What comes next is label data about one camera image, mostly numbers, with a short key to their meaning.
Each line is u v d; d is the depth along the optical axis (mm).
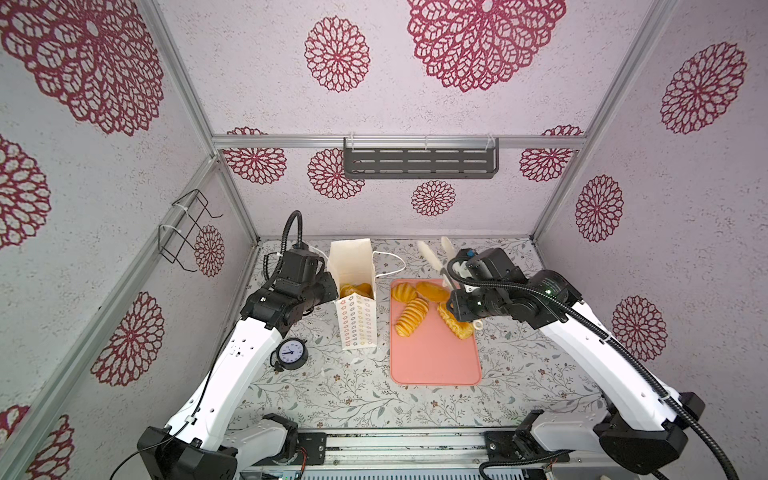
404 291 999
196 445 372
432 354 901
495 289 480
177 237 749
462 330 921
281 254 538
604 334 403
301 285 531
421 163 999
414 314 945
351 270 895
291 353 876
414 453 734
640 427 390
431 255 685
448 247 718
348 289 861
